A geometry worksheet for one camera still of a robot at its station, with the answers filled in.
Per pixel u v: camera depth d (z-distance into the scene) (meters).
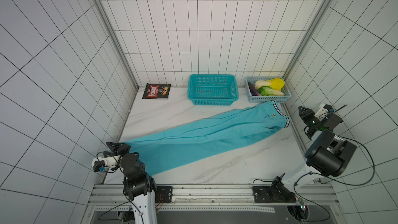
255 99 1.07
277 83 1.09
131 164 0.54
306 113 0.80
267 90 1.07
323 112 0.77
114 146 0.64
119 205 0.63
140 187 0.56
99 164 0.54
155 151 0.89
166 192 0.73
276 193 0.68
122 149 0.62
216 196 0.73
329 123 0.68
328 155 0.48
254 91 1.13
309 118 0.78
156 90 1.18
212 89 1.18
